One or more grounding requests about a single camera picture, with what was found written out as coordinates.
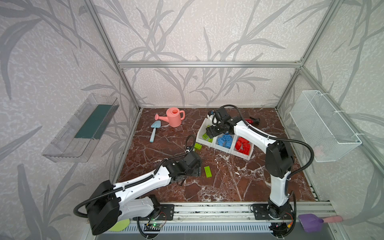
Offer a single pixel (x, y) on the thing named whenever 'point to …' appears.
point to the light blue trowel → (157, 124)
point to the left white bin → (201, 131)
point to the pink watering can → (174, 116)
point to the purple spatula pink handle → (312, 224)
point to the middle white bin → (223, 148)
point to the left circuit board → (152, 227)
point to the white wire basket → (321, 127)
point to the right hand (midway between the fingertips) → (212, 125)
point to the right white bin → (242, 155)
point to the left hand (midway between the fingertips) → (198, 165)
